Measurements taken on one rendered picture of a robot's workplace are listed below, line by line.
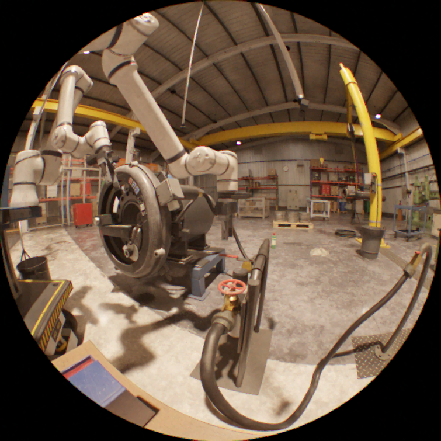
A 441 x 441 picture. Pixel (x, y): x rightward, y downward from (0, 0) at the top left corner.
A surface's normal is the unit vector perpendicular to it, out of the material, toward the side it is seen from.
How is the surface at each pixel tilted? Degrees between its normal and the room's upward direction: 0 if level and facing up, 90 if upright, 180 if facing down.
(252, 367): 0
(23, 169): 90
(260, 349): 0
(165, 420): 0
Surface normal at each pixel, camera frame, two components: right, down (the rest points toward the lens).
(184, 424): 0.00, -0.99
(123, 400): 0.93, 0.14
